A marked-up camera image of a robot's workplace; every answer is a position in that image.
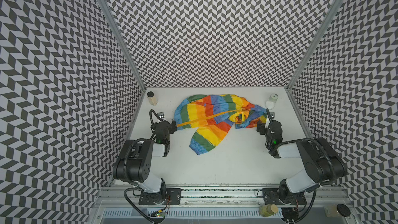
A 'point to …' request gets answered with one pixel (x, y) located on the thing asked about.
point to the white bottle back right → (270, 104)
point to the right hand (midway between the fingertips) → (270, 119)
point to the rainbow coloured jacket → (216, 114)
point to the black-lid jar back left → (152, 98)
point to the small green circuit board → (162, 214)
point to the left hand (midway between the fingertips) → (164, 119)
